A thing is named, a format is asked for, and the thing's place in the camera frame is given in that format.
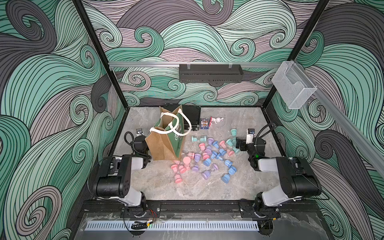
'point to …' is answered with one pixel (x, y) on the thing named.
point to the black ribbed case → (192, 112)
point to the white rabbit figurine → (218, 119)
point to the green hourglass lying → (202, 138)
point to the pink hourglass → (177, 177)
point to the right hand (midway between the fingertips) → (243, 137)
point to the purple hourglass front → (207, 173)
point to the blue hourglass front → (225, 178)
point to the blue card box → (204, 123)
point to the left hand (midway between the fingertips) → (143, 137)
